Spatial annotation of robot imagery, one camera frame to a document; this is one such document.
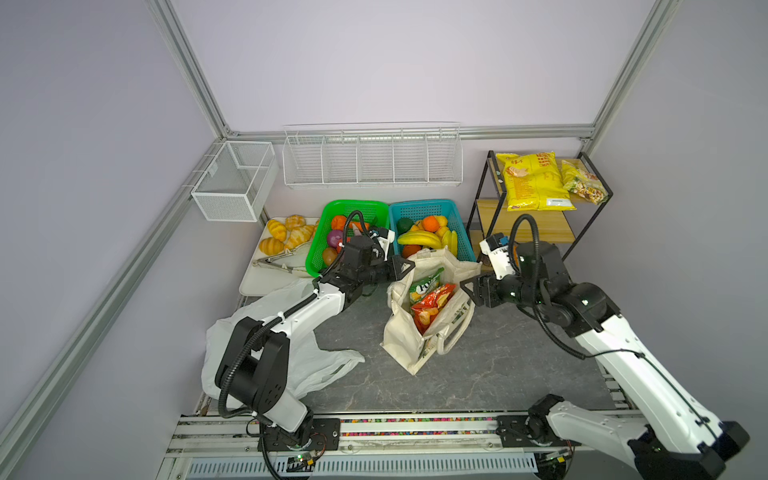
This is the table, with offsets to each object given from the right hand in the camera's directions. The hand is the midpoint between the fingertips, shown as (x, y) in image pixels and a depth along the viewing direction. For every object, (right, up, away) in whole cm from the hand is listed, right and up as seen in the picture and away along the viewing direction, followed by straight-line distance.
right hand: (474, 281), depth 70 cm
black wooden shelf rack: (+36, +15, +28) cm, 48 cm away
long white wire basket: (-27, +42, +38) cm, 63 cm away
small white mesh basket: (-74, +31, +33) cm, 87 cm away
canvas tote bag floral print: (-17, -16, +6) cm, 24 cm away
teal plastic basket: (-10, +23, +46) cm, 52 cm away
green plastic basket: (-27, +23, +48) cm, 59 cm away
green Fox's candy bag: (-11, -3, +15) cm, 19 cm away
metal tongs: (-65, +3, +37) cm, 75 cm away
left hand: (-13, +2, +11) cm, 17 cm away
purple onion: (-42, +12, +39) cm, 58 cm away
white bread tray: (-64, -1, +35) cm, 72 cm away
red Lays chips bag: (-10, -9, +10) cm, 17 cm away
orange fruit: (-14, +7, +34) cm, 38 cm away
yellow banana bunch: (-10, +11, +30) cm, 34 cm away
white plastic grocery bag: (-42, -24, +11) cm, 49 cm away
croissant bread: (-65, +9, +39) cm, 76 cm away
